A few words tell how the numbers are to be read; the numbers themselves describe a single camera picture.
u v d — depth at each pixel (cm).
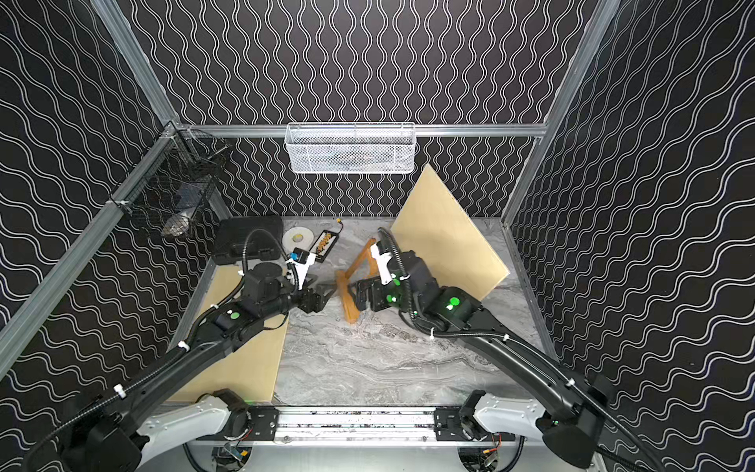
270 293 60
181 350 48
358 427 76
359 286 59
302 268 66
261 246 104
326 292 72
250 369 83
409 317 51
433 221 90
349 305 91
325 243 110
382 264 60
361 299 61
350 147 61
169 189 92
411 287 49
